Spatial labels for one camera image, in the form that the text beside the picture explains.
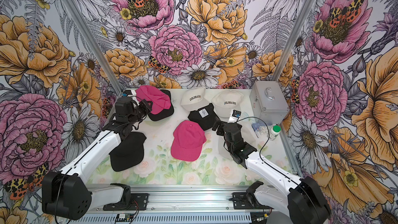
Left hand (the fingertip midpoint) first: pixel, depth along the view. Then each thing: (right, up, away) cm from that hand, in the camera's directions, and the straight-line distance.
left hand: (153, 105), depth 83 cm
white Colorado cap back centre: (+19, +4, +26) cm, 32 cm away
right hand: (+36, -9, +1) cm, 37 cm away
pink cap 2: (+18, -18, +7) cm, 27 cm away
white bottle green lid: (+67, -15, +7) cm, 69 cm away
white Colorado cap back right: (+41, +2, +26) cm, 49 cm away
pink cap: (+2, +2, +6) cm, 7 cm away
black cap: (+5, -5, +5) cm, 8 cm away
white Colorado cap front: (+37, -27, +10) cm, 47 cm away
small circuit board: (-10, -51, -11) cm, 53 cm away
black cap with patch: (+28, -7, +20) cm, 35 cm away
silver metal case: (+67, +2, +14) cm, 68 cm away
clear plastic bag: (+62, -14, +14) cm, 65 cm away
